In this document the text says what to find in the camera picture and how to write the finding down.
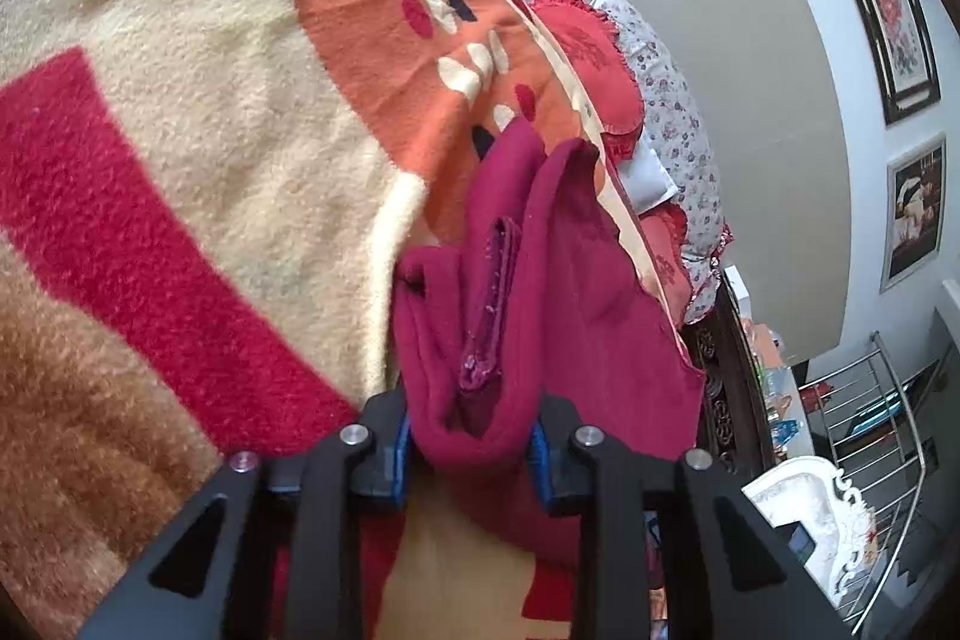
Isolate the maroon small garment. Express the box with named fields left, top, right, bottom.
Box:
left=392, top=119, right=704, bottom=567

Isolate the white plastic chair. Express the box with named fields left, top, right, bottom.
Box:
left=742, top=456, right=877, bottom=608

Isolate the dark wooden headboard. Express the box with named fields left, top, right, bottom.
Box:
left=682, top=281, right=776, bottom=484

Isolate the metal drying rack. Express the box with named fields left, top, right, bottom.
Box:
left=799, top=331, right=942, bottom=633

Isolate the white small pillow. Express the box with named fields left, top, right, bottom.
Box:
left=617, top=138, right=679, bottom=214

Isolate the framed photo picture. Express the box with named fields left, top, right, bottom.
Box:
left=880, top=133, right=947, bottom=292

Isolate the red orange cream blanket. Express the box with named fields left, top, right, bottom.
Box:
left=2, top=0, right=670, bottom=638

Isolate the red round pillow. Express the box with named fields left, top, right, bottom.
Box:
left=530, top=0, right=644, bottom=164

